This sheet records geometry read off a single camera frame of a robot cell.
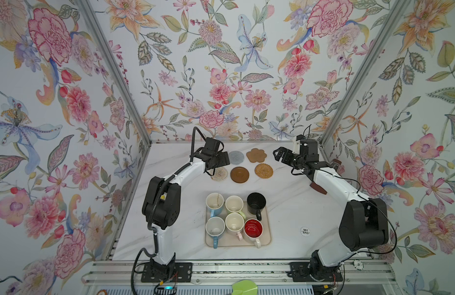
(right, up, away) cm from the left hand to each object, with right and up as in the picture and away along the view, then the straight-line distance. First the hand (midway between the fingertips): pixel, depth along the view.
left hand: (227, 158), depth 95 cm
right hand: (+26, +3, -4) cm, 27 cm away
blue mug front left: (-5, -32, -11) cm, 34 cm away
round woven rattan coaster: (+21, -7, +12) cm, 26 cm away
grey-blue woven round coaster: (+6, +1, +19) cm, 19 cm away
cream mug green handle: (+4, -22, -7) cm, 23 cm away
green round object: (+7, -50, -23) cm, 56 cm away
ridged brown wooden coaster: (+7, -9, +10) cm, 15 cm away
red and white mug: (+12, -32, -11) cm, 36 cm away
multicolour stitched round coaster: (-4, -9, +9) cm, 13 cm away
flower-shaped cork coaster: (+18, +2, +19) cm, 27 cm away
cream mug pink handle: (+4, -30, -9) cm, 32 cm away
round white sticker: (+36, -34, -11) cm, 50 cm away
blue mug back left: (-6, -22, -4) cm, 23 cm away
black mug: (+14, -21, -7) cm, 26 cm away
